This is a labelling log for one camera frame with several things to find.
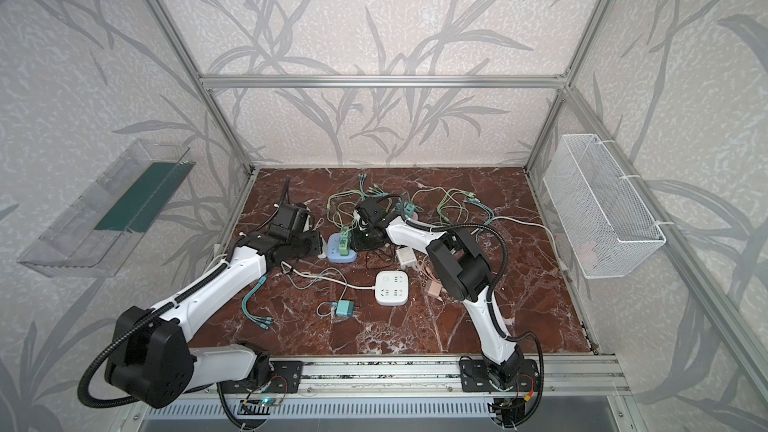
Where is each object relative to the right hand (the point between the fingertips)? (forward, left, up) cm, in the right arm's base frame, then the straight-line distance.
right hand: (354, 237), depth 96 cm
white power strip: (-17, -13, -1) cm, 21 cm away
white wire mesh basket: (-16, -59, +31) cm, 68 cm away
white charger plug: (-7, -17, -2) cm, 18 cm away
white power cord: (-13, +7, -3) cm, 15 cm away
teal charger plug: (-23, 0, 0) cm, 23 cm away
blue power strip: (-5, +6, 0) cm, 8 cm away
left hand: (-4, +7, +10) cm, 13 cm away
